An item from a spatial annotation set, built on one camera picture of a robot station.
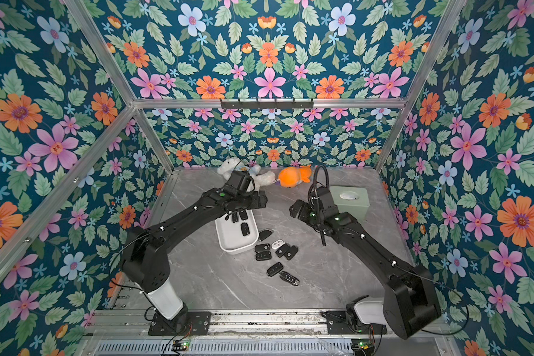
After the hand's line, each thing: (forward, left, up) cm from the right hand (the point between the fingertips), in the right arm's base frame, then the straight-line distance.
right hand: (296, 211), depth 84 cm
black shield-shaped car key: (-2, +14, -16) cm, 21 cm away
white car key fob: (-6, +7, -16) cm, 19 cm away
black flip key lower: (-17, +8, -15) cm, 24 cm away
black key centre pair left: (-9, +5, -15) cm, 18 cm away
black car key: (-1, +22, -15) cm, 27 cm away
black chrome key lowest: (-20, +2, -15) cm, 26 cm away
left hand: (+5, +14, 0) cm, 15 cm away
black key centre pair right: (-10, +2, -15) cm, 19 cm away
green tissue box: (+12, -25, -8) cm, 29 cm away
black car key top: (+7, +24, -14) cm, 29 cm away
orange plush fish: (+26, +3, -9) cm, 28 cm away
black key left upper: (-8, +14, -16) cm, 22 cm away
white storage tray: (-4, +28, -14) cm, 31 cm away
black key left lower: (-12, +13, -16) cm, 23 cm away
